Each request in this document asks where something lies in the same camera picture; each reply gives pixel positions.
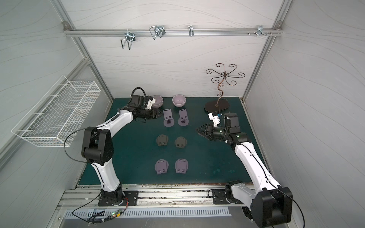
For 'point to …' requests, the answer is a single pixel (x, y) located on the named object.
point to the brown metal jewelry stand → (221, 105)
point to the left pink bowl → (158, 102)
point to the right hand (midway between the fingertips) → (197, 130)
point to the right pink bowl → (178, 100)
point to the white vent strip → (93, 214)
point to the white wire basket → (55, 118)
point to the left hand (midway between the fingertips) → (161, 114)
